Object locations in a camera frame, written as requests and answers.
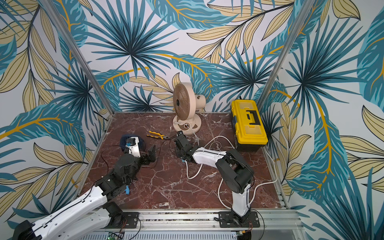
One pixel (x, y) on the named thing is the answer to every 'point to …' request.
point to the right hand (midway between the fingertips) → (180, 147)
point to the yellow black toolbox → (249, 129)
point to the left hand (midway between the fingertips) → (146, 147)
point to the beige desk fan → (186, 103)
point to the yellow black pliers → (162, 136)
